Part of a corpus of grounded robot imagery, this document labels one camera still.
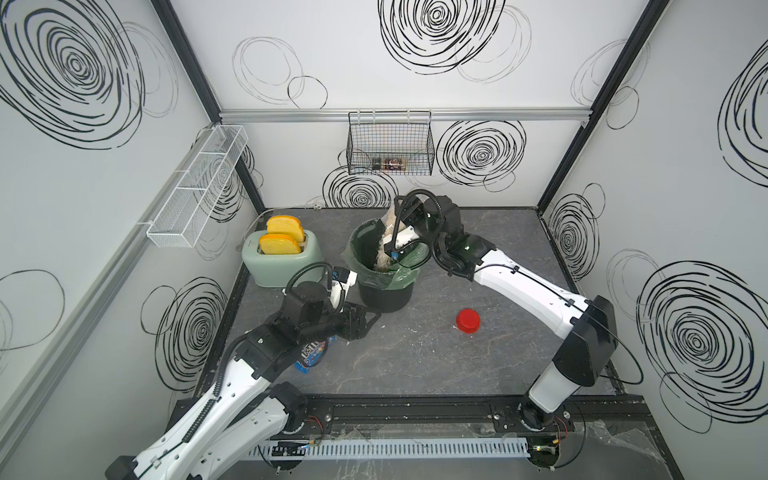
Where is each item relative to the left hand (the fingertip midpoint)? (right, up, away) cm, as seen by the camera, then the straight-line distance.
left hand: (372, 313), depth 68 cm
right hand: (+10, +28, +6) cm, 31 cm away
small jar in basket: (+6, +39, +21) cm, 45 cm away
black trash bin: (-3, +17, +17) cm, 24 cm away
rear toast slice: (-26, +21, +19) cm, 38 cm away
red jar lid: (+28, -8, +22) cm, 36 cm away
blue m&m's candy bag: (-18, -15, +15) cm, 28 cm away
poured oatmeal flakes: (+2, +10, +17) cm, 20 cm away
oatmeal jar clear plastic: (+4, +21, +13) cm, 25 cm away
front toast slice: (-28, +15, +16) cm, 36 cm away
